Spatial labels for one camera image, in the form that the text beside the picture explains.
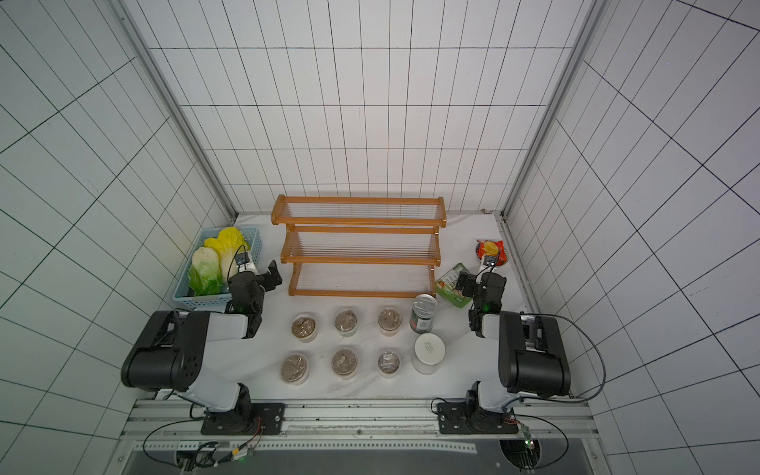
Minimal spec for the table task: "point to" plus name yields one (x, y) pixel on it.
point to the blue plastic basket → (183, 295)
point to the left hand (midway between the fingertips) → (260, 269)
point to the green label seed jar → (345, 323)
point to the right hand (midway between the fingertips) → (469, 268)
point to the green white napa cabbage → (205, 272)
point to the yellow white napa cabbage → (228, 241)
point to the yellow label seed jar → (304, 328)
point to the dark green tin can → (424, 309)
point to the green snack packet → (445, 286)
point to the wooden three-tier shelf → (360, 245)
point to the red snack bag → (491, 247)
